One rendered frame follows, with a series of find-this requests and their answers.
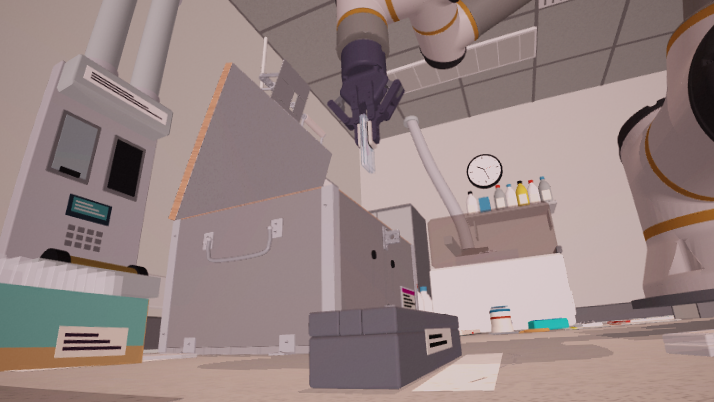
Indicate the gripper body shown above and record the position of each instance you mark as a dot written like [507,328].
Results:
[364,67]

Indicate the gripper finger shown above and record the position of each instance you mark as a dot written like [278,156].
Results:
[343,109]
[393,100]

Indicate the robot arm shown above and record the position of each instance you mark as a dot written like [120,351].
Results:
[669,167]

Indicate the grey hasp plate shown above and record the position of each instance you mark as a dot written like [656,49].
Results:
[284,84]

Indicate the grey chest lid wood rim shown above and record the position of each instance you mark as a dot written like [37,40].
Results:
[251,145]

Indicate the grey carrier chest body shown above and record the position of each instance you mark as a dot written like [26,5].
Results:
[251,295]

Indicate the white jar blue lid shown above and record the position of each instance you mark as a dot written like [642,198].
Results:
[501,320]

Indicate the ceiling light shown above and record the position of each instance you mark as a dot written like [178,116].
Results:
[491,53]

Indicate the grey cabinet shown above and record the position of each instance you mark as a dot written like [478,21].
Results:
[401,234]

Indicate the blue box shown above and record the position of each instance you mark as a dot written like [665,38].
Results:
[485,204]

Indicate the white bottle red cap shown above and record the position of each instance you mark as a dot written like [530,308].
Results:
[500,199]

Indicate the white bottle blue cap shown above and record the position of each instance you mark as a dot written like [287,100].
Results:
[511,197]
[425,300]

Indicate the yellow bottle black cap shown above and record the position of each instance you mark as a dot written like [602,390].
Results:
[522,194]

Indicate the grey bottle blue cap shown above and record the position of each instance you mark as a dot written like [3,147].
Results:
[545,191]

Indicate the white label magenta stripe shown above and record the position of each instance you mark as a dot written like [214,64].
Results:
[408,298]

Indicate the white counter with beige hood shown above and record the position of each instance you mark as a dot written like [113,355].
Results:
[502,290]

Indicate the dark grey grooved block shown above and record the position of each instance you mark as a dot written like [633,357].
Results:
[362,357]

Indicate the teal tray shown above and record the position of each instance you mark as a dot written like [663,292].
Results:
[548,324]

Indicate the white paper sheet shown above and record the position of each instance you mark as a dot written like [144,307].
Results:
[463,371]

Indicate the grey machine with two pipes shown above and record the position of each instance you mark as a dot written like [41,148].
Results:
[72,184]

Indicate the red pen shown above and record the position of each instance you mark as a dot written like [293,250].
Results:
[619,322]

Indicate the teal and tan cabinet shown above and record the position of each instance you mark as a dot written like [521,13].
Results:
[67,318]

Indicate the round wall clock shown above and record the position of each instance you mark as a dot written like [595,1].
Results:
[484,171]

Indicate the wall shelf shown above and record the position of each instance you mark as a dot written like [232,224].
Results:
[513,211]

